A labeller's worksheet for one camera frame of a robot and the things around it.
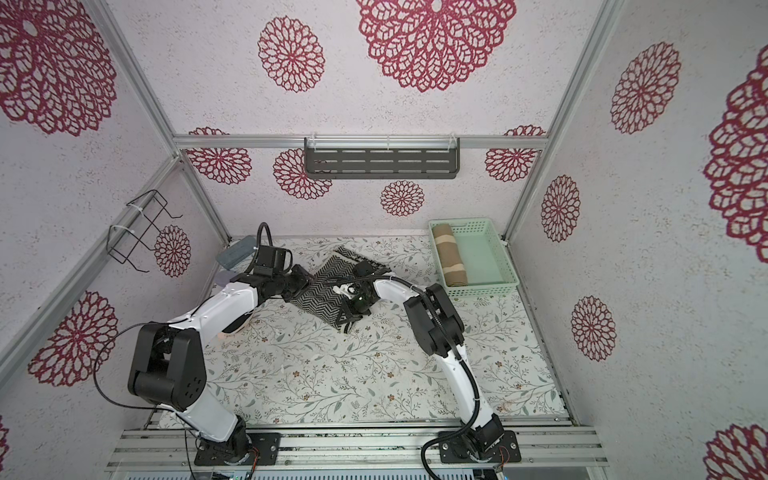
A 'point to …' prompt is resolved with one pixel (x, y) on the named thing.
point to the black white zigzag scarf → (319, 298)
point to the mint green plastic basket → (489, 268)
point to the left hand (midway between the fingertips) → (318, 281)
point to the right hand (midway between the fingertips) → (337, 318)
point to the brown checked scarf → (450, 257)
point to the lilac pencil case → (223, 277)
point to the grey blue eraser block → (237, 252)
